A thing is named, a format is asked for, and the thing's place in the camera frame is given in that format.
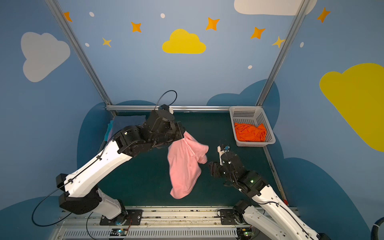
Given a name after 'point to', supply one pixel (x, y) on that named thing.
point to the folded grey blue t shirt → (120, 122)
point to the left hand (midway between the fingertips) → (188, 129)
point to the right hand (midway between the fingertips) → (214, 162)
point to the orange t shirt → (250, 133)
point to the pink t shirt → (184, 157)
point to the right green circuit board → (248, 234)
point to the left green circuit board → (119, 232)
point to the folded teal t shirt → (108, 134)
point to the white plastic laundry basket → (255, 115)
